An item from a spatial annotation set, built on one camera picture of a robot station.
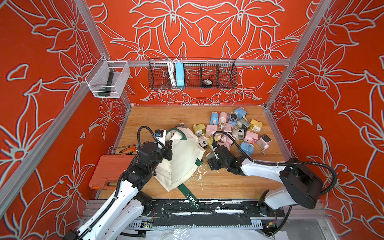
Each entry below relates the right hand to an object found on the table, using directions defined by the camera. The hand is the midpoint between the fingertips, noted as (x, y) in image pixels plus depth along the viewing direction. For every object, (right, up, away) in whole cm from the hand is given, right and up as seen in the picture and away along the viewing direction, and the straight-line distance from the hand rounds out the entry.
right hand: (213, 157), depth 89 cm
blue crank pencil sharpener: (+22, +5, +1) cm, 23 cm away
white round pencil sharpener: (+23, +20, +12) cm, 33 cm away
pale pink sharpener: (+26, +12, +6) cm, 29 cm away
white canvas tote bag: (-20, -6, -2) cm, 21 cm away
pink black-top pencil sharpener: (+32, +9, +1) cm, 33 cm away
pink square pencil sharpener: (0, +17, +11) cm, 20 cm away
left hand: (-24, +13, -14) cm, 30 cm away
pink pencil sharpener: (+9, +25, +14) cm, 30 cm away
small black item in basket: (-3, +48, +6) cm, 48 cm away
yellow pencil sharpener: (-8, +18, +12) cm, 23 cm away
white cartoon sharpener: (-6, +9, +4) cm, 12 cm away
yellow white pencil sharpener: (+32, +19, +13) cm, 40 cm away
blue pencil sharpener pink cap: (+3, +23, +14) cm, 27 cm away
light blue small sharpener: (+17, +23, +15) cm, 32 cm away
